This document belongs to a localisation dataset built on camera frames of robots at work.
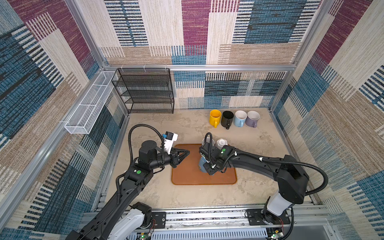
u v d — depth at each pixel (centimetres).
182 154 70
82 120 70
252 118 105
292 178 44
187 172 89
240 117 104
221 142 89
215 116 105
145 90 109
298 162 42
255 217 73
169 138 63
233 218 76
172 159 62
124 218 57
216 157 62
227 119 105
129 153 62
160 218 74
